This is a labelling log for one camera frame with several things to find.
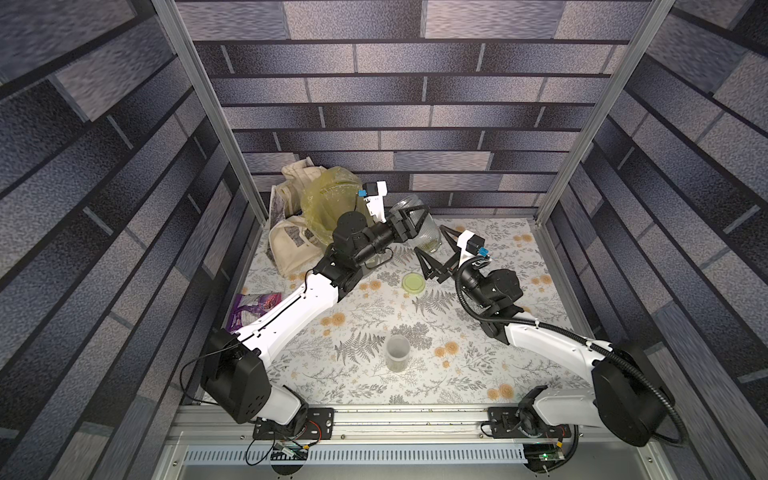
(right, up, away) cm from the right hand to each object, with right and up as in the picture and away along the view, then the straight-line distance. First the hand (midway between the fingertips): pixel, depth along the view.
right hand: (428, 235), depth 69 cm
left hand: (-2, +6, -4) cm, 8 cm away
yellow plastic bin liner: (-29, +14, +23) cm, 39 cm away
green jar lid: (-1, -15, +31) cm, 35 cm away
